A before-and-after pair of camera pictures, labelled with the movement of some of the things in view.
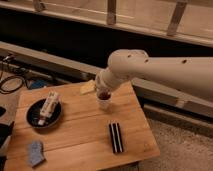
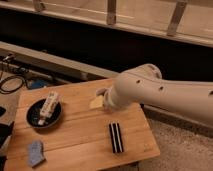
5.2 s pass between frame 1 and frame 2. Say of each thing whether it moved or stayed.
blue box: stayed
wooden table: stayed
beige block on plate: stayed
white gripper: moved
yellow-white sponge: moved
